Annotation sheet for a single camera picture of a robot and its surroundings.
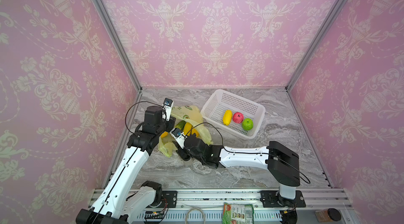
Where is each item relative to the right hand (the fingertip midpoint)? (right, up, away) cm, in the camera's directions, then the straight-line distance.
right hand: (176, 138), depth 77 cm
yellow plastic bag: (+6, +12, -1) cm, 14 cm away
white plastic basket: (+32, +10, +23) cm, 41 cm away
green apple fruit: (+40, +5, +17) cm, 44 cm away
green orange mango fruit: (-1, +4, +18) cm, 18 cm away
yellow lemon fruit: (+28, +9, +21) cm, 36 cm away
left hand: (-2, +11, -1) cm, 12 cm away
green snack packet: (+29, -31, -8) cm, 43 cm away
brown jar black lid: (+64, -28, -14) cm, 71 cm away
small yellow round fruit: (-2, +5, -12) cm, 13 cm away
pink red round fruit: (+35, +8, +20) cm, 41 cm away
